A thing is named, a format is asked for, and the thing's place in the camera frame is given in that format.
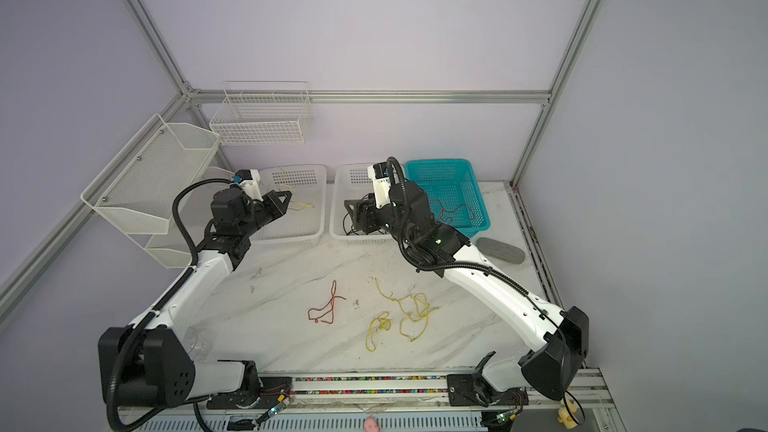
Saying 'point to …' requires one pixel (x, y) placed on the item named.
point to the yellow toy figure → (563, 415)
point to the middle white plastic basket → (348, 182)
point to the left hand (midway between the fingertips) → (291, 194)
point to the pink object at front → (370, 425)
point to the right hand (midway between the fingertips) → (354, 198)
